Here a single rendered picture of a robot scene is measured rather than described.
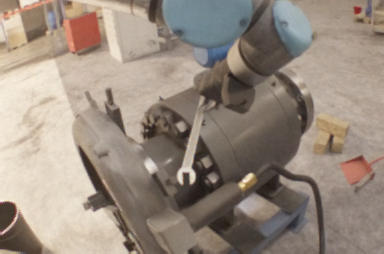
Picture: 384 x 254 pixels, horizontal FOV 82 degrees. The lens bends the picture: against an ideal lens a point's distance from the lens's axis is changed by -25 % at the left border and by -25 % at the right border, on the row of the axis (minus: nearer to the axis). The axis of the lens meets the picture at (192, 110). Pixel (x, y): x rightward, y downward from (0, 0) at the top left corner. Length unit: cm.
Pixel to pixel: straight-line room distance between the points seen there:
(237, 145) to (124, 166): 44
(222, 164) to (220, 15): 78
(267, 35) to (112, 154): 56
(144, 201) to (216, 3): 62
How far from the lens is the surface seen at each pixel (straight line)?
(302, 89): 149
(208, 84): 61
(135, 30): 480
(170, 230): 73
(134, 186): 79
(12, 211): 197
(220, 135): 102
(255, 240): 135
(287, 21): 43
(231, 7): 28
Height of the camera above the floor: 139
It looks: 29 degrees down
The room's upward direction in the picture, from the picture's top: 8 degrees counter-clockwise
